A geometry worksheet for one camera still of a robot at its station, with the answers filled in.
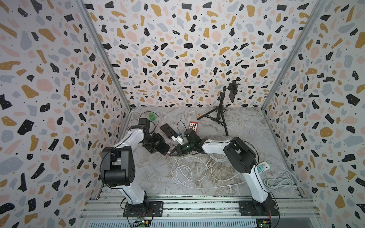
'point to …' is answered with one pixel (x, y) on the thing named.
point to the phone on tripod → (233, 88)
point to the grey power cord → (278, 183)
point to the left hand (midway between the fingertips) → (164, 143)
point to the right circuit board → (263, 223)
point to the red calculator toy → (194, 125)
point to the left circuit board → (141, 223)
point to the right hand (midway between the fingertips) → (170, 155)
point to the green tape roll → (152, 116)
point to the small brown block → (198, 115)
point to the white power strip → (262, 166)
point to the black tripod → (215, 113)
